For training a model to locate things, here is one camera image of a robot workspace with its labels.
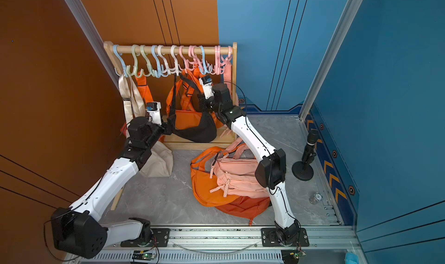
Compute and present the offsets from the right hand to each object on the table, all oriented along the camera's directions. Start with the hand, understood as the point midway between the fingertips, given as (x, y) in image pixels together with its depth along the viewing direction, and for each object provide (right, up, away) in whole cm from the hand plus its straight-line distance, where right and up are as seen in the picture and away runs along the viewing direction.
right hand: (200, 94), depth 81 cm
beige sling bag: (-21, -33, +4) cm, 39 cm away
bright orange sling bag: (+2, -44, +3) cm, 44 cm away
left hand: (-13, -9, -4) cm, 16 cm away
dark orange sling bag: (+23, -52, -4) cm, 57 cm away
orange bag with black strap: (-7, -12, +14) cm, 19 cm away
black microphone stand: (+53, -38, +10) cm, 66 cm away
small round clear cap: (+54, -48, -2) cm, 72 cm away
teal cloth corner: (+61, -67, -15) cm, 92 cm away
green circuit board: (-24, -70, -9) cm, 74 cm away
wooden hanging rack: (+12, -23, +25) cm, 37 cm away
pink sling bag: (+18, -39, -4) cm, 43 cm away
